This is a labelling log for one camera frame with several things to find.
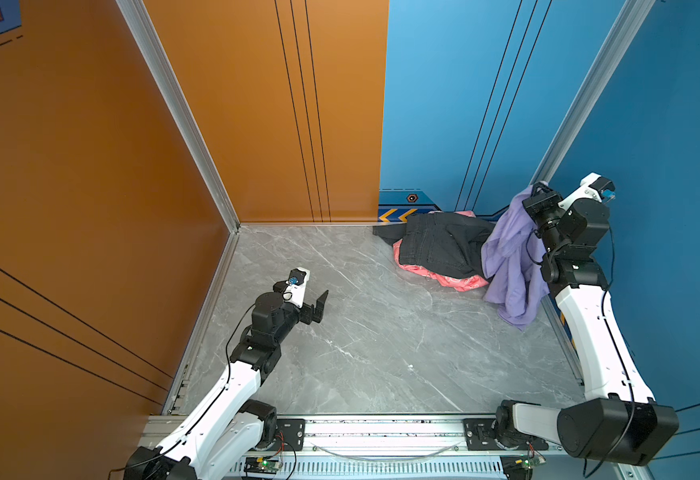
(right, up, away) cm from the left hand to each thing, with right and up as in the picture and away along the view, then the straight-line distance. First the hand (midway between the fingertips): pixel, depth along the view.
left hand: (311, 283), depth 80 cm
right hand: (+52, +25, -12) cm, 59 cm away
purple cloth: (+55, +5, +3) cm, 56 cm away
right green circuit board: (+53, -41, -10) cm, 67 cm away
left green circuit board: (-10, -42, -9) cm, 45 cm away
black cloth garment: (+42, +12, +23) cm, 49 cm away
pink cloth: (+46, -2, +17) cm, 49 cm away
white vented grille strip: (+17, -43, -10) cm, 47 cm away
